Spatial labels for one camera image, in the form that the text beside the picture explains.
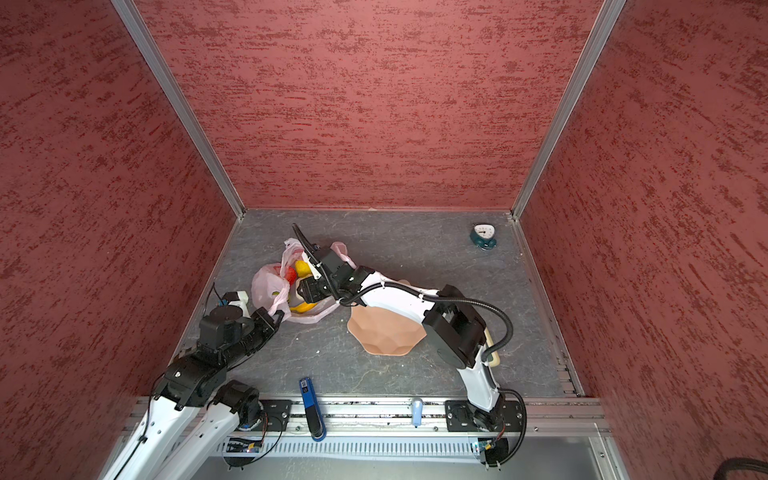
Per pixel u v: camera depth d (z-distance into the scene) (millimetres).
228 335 548
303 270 969
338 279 647
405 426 738
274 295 739
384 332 871
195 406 494
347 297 618
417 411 725
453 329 490
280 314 741
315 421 711
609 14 711
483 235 1095
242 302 677
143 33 741
